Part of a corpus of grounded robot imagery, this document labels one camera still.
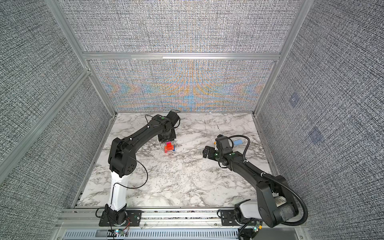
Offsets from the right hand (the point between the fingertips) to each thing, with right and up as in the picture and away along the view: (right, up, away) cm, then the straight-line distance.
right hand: (209, 152), depth 90 cm
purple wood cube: (-25, +6, +4) cm, 26 cm away
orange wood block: (-23, +2, +5) cm, 24 cm away
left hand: (-24, +7, +5) cm, 25 cm away
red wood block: (-25, +3, +3) cm, 26 cm away
